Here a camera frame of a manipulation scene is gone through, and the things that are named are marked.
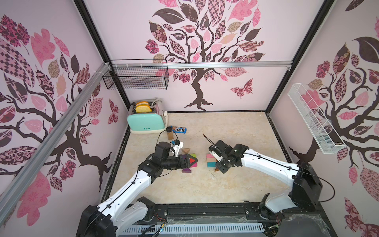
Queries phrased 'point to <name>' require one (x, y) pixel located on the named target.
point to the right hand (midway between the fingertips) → (223, 165)
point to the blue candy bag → (179, 129)
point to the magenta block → (194, 165)
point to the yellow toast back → (142, 102)
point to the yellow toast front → (143, 109)
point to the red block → (192, 160)
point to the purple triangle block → (186, 170)
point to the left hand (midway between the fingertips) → (191, 164)
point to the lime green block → (193, 155)
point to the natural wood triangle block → (186, 150)
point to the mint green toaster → (147, 123)
